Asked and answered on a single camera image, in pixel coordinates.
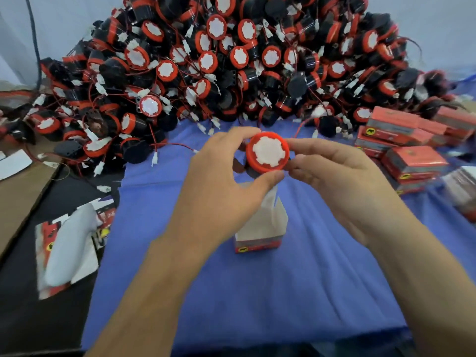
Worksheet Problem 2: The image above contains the person's left hand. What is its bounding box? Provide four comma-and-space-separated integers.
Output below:
167, 126, 287, 256

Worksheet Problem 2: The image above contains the person's right hand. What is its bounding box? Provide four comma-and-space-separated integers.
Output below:
285, 137, 414, 247

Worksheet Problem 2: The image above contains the black-red buzzer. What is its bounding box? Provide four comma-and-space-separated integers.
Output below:
244, 131, 292, 174

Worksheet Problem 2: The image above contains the stack of box blanks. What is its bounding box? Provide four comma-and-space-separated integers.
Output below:
445, 166, 476, 224

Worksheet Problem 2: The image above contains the pile of black red buzzers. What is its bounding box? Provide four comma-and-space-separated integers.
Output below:
0, 0, 470, 176

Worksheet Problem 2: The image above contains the person's right forearm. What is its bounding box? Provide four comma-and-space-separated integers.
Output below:
372, 212, 476, 357

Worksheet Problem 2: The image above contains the person's left forearm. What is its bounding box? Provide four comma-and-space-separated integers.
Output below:
85, 234, 217, 357

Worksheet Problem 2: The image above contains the blue table cloth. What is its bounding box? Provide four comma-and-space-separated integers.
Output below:
80, 78, 476, 354

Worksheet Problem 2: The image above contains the brown cardboard piece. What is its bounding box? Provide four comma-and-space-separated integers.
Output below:
0, 137, 57, 257

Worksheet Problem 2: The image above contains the black hanging cable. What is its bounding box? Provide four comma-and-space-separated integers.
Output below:
26, 0, 42, 67

